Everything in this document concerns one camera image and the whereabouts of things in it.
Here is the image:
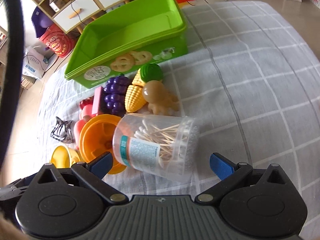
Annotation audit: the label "clear cotton swab jar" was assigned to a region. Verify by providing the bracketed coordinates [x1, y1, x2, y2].
[112, 113, 199, 183]

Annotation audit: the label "purple toy grapes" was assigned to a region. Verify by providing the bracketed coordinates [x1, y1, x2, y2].
[103, 74, 131, 117]

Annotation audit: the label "small yellow toy pot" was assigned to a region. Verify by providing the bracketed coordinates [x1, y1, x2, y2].
[50, 145, 82, 168]

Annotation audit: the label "pink toy block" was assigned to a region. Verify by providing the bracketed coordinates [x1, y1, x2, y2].
[92, 87, 103, 116]

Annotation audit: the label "green plastic cookie box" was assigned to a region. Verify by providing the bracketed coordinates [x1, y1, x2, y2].
[65, 0, 188, 88]

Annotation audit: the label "red printed bucket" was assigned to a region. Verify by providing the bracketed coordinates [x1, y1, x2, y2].
[40, 24, 76, 58]

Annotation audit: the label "beige toy octopus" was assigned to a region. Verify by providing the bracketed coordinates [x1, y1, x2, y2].
[143, 80, 179, 115]

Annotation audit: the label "white paper bag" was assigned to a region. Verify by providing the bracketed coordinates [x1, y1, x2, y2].
[22, 47, 49, 80]

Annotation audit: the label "yellow toy corn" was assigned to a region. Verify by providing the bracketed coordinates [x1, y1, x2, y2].
[125, 63, 163, 113]

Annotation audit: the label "black strap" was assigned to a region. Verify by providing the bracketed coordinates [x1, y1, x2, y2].
[0, 0, 26, 170]

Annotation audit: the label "orange toy pot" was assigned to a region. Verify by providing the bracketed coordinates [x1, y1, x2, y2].
[79, 114, 126, 174]

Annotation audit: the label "black white patterned toy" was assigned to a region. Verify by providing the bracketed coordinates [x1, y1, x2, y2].
[50, 116, 74, 144]

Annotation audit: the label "grey checked tablecloth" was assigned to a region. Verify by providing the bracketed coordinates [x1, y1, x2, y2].
[37, 0, 320, 235]

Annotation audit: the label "pink toy pig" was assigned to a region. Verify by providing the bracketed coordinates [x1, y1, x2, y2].
[74, 97, 96, 150]

